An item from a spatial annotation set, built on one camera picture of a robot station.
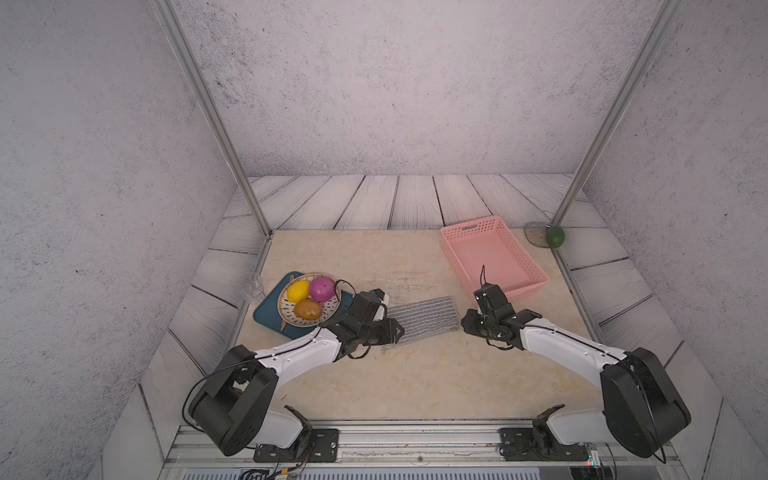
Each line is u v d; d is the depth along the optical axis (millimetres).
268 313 969
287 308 966
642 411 418
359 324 674
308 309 925
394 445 741
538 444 673
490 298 685
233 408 419
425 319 956
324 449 729
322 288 989
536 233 1195
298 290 978
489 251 1171
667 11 699
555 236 1140
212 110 869
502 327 642
